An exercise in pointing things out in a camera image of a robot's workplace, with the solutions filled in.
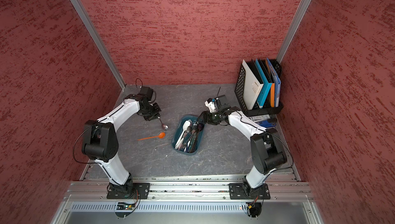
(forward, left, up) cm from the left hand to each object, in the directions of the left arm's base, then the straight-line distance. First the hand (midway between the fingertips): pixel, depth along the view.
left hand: (160, 117), depth 91 cm
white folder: (+13, -55, +16) cm, 59 cm away
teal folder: (+9, -62, +19) cm, 66 cm away
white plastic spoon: (-1, -15, -8) cm, 17 cm away
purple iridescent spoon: (-3, -25, -6) cm, 26 cm away
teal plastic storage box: (-8, -17, -7) cm, 20 cm away
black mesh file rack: (+23, -53, -1) cm, 58 cm away
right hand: (-5, -25, +2) cm, 26 cm away
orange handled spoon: (-8, -1, -9) cm, 12 cm away
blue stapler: (0, -69, -5) cm, 69 cm away
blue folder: (+12, -68, +19) cm, 72 cm away
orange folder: (+10, -65, +19) cm, 68 cm away
